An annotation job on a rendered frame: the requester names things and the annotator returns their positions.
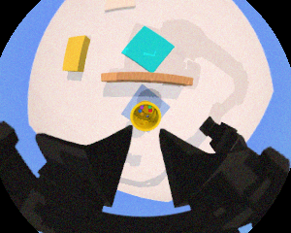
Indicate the yellow rectangular block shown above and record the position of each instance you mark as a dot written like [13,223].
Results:
[75,54]

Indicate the orange-brown rectangular bar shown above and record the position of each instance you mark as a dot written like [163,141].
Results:
[130,76]

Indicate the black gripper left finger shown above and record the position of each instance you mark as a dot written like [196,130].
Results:
[100,162]

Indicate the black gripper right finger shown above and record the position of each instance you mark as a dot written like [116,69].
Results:
[190,169]

